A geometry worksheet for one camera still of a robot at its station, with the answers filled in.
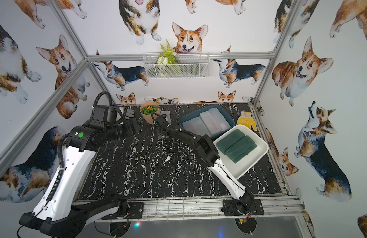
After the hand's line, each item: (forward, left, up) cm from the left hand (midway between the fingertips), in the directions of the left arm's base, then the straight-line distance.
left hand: (137, 125), depth 68 cm
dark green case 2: (-2, -57, -28) cm, 64 cm away
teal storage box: (+25, -52, -27) cm, 64 cm away
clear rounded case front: (+21, -47, -28) cm, 58 cm away
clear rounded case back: (+35, -6, -33) cm, 48 cm away
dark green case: (+1, -54, -27) cm, 60 cm away
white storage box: (-11, -51, -30) cm, 60 cm away
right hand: (+16, -6, -29) cm, 34 cm away
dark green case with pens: (+4, -45, -27) cm, 53 cm away
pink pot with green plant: (+30, +5, -21) cm, 36 cm away
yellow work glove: (+26, -67, -31) cm, 78 cm away
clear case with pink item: (+21, -38, -28) cm, 52 cm away
